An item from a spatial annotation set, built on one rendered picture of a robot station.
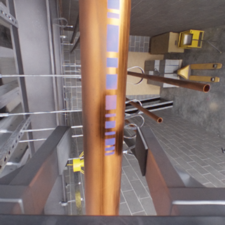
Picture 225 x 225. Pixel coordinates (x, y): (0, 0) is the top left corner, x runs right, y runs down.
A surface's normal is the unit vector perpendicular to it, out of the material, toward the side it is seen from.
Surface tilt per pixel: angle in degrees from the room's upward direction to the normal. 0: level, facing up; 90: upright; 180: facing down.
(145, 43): 90
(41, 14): 90
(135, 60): 90
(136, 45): 90
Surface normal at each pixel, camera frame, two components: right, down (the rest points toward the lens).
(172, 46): 0.27, 0.27
